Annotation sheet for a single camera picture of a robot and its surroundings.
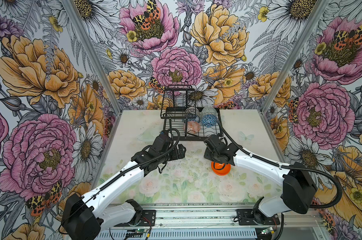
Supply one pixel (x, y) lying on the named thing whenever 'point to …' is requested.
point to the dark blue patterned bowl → (209, 120)
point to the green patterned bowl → (209, 110)
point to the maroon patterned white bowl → (192, 110)
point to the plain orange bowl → (226, 170)
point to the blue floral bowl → (196, 119)
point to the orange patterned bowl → (192, 126)
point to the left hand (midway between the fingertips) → (177, 155)
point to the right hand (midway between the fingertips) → (209, 158)
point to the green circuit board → (140, 230)
